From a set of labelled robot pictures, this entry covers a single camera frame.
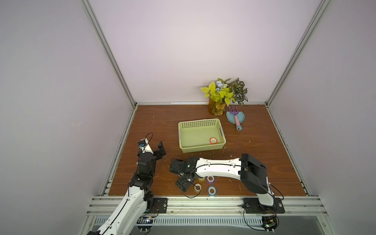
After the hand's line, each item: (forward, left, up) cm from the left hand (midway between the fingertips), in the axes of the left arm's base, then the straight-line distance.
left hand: (156, 143), depth 82 cm
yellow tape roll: (-16, -27, -12) cm, 34 cm away
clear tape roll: (-20, -24, -13) cm, 34 cm away
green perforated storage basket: (+15, -27, -15) cm, 34 cm away
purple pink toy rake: (+20, -54, -11) cm, 59 cm away
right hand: (-16, -16, -11) cm, 26 cm away
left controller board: (-35, +2, -16) cm, 39 cm away
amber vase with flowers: (+30, -40, +12) cm, 52 cm away
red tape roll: (+10, -35, -13) cm, 39 cm away
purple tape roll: (-16, -32, -13) cm, 38 cm away
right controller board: (-35, -60, -15) cm, 71 cm away
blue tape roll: (-22, -32, -13) cm, 41 cm away
